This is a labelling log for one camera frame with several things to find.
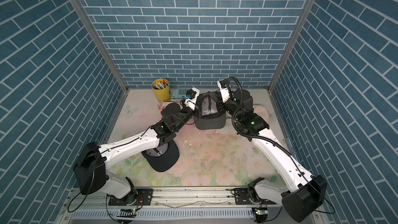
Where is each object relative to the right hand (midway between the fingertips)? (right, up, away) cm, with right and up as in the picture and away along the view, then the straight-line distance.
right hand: (220, 92), depth 71 cm
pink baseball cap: (-36, -6, +33) cm, 50 cm away
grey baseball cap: (-3, -12, +11) cm, 17 cm away
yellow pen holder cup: (-39, +5, +36) cm, 53 cm away
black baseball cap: (-31, -35, +13) cm, 48 cm away
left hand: (-6, -2, -1) cm, 6 cm away
